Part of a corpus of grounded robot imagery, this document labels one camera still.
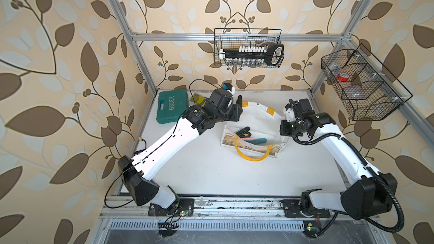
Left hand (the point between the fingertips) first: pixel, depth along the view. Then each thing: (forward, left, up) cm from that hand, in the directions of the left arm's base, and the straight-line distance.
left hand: (237, 107), depth 70 cm
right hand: (-2, -22, -16) cm, 27 cm away
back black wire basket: (+44, +9, +3) cm, 45 cm away
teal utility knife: (+2, -13, -32) cm, 35 cm away
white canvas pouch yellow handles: (+5, -14, -31) cm, 34 cm away
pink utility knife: (+3, -9, -32) cm, 33 cm away
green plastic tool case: (+24, +40, -28) cm, 54 cm away
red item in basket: (+18, -52, +2) cm, 55 cm away
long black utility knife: (+5, -6, -29) cm, 30 cm away
